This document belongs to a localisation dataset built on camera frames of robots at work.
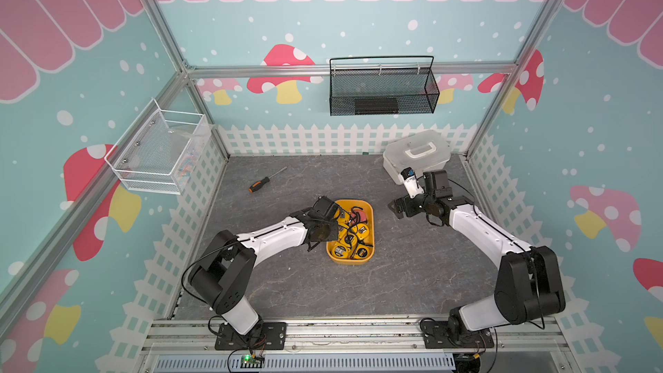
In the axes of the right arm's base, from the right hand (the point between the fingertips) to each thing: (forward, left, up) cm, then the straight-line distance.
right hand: (401, 199), depth 90 cm
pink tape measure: (-1, +15, -10) cm, 18 cm away
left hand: (-10, +25, -8) cm, 28 cm away
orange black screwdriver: (+14, +57, -10) cm, 59 cm away
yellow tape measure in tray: (-15, +14, -10) cm, 23 cm away
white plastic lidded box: (+25, -12, -1) cm, 28 cm away
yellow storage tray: (-8, +16, -10) cm, 21 cm away
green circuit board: (-45, +48, -15) cm, 67 cm away
